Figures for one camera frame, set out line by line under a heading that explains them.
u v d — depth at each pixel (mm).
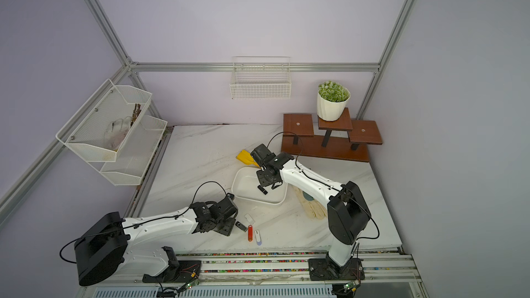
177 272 670
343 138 1110
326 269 733
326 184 489
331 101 819
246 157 1061
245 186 949
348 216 452
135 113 810
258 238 806
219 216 652
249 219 860
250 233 819
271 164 600
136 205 928
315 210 881
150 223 486
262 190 944
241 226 839
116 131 781
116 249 407
